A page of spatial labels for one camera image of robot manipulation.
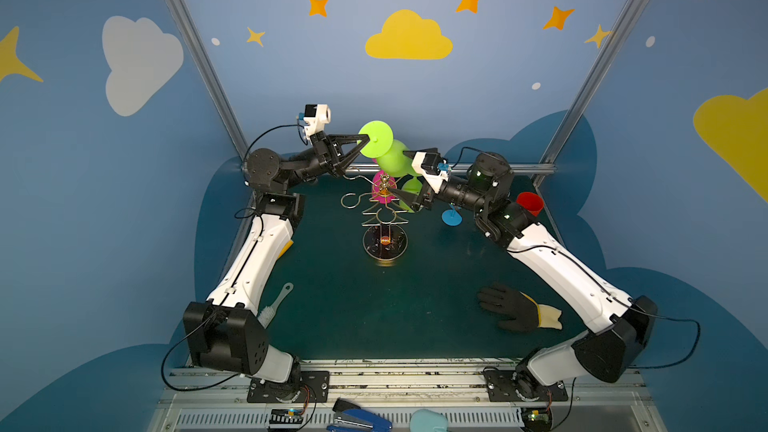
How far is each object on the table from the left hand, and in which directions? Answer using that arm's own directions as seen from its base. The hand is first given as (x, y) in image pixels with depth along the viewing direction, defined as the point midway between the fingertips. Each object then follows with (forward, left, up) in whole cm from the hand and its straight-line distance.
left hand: (366, 139), depth 56 cm
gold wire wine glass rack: (+9, -4, -48) cm, 49 cm away
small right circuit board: (-39, -42, -55) cm, 80 cm away
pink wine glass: (+9, -3, -22) cm, 24 cm away
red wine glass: (+31, -62, -53) cm, 87 cm away
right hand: (+2, -8, -8) cm, 11 cm away
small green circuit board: (-40, +19, -54) cm, 70 cm away
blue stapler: (-40, +4, -50) cm, 64 cm away
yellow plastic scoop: (+7, +30, -52) cm, 61 cm away
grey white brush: (-15, +30, -51) cm, 61 cm away
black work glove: (-14, -43, -51) cm, 68 cm away
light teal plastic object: (-40, -14, -52) cm, 67 cm away
